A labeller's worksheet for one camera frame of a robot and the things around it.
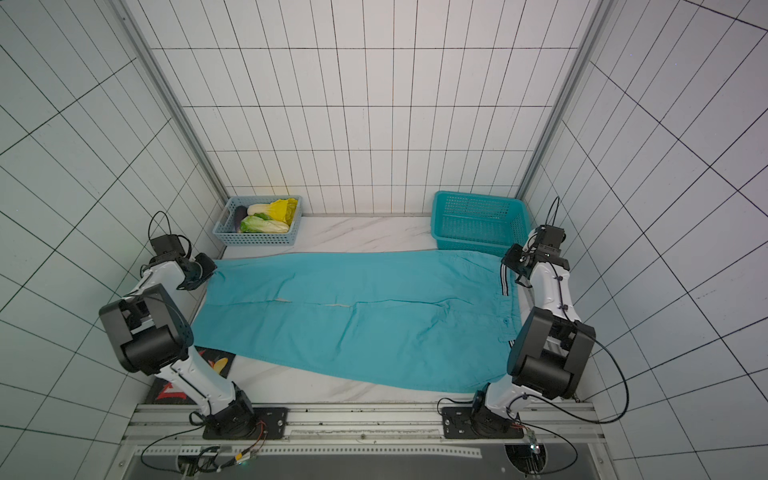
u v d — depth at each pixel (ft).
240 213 3.76
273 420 2.39
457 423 2.37
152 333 1.62
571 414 1.43
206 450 2.33
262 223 3.52
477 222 3.86
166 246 2.40
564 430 2.37
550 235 2.24
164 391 2.57
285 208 3.54
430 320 2.91
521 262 2.14
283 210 3.53
